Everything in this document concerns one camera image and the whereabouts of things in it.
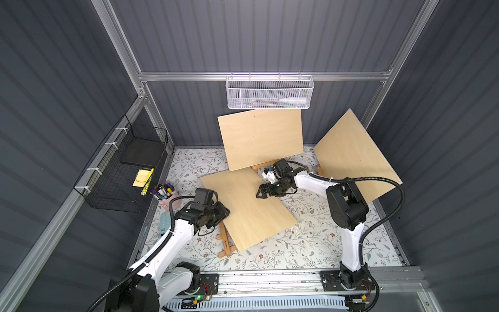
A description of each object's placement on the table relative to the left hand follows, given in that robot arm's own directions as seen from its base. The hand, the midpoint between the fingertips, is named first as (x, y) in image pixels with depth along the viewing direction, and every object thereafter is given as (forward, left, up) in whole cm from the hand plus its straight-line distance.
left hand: (231, 213), depth 82 cm
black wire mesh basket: (+3, +43, +19) cm, 47 cm away
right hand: (+12, -15, -6) cm, 20 cm away
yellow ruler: (+2, +30, +18) cm, 34 cm away
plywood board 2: (+40, -12, +7) cm, 43 cm away
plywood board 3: (-1, -9, -2) cm, 9 cm away
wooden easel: (-9, +3, -6) cm, 11 cm away
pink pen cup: (+10, +31, +1) cm, 33 cm away
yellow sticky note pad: (+8, +34, +16) cm, 38 cm away
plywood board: (+25, -53, +12) cm, 60 cm away
